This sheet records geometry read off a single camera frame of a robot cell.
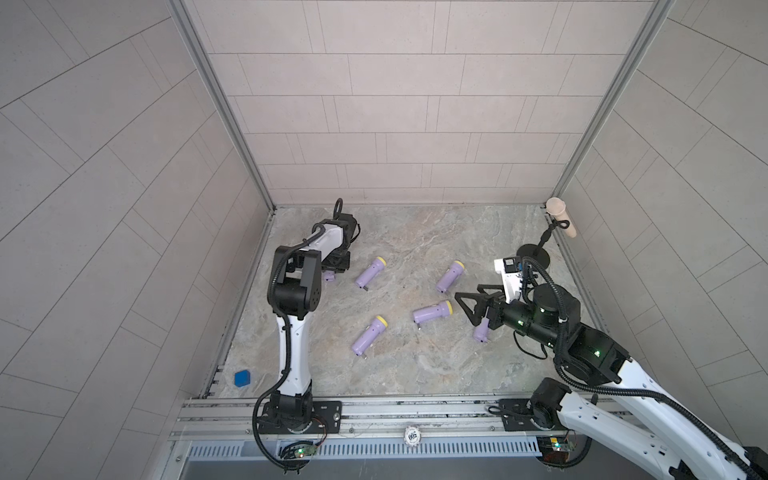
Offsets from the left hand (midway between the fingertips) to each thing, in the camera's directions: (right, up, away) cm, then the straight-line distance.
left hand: (335, 266), depth 102 cm
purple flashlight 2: (+15, +1, -6) cm, 16 cm away
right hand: (+37, -2, -37) cm, 52 cm away
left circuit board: (+1, -36, -37) cm, 52 cm away
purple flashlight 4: (+29, -12, -16) cm, 36 cm away
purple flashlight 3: (+38, -3, -8) cm, 39 cm away
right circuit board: (+58, -38, -34) cm, 77 cm away
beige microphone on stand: (+65, +19, -22) cm, 71 cm away
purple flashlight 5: (+16, -15, -20) cm, 29 cm away
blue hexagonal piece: (-18, -25, -27) cm, 41 cm away
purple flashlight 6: (+46, -16, -18) cm, 52 cm away
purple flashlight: (0, -2, -9) cm, 9 cm away
